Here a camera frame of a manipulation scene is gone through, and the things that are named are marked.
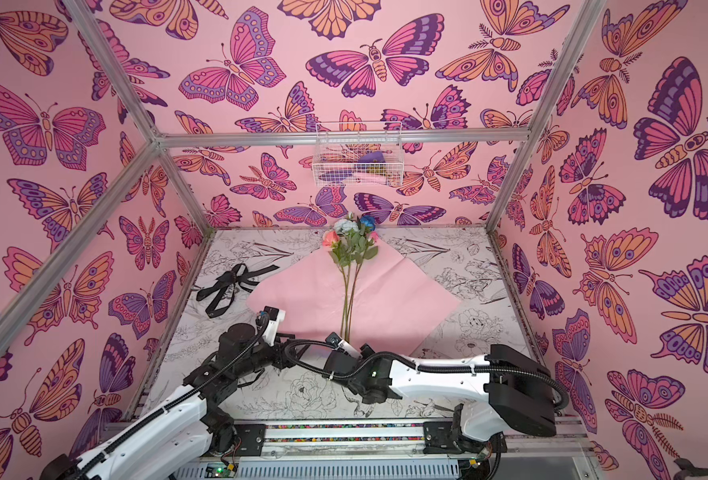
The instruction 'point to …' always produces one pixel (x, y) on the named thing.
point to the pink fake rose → (339, 257)
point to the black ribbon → (241, 276)
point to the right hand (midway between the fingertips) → (353, 359)
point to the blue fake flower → (367, 225)
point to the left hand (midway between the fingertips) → (303, 337)
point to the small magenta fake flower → (370, 252)
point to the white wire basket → (358, 155)
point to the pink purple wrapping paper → (382, 302)
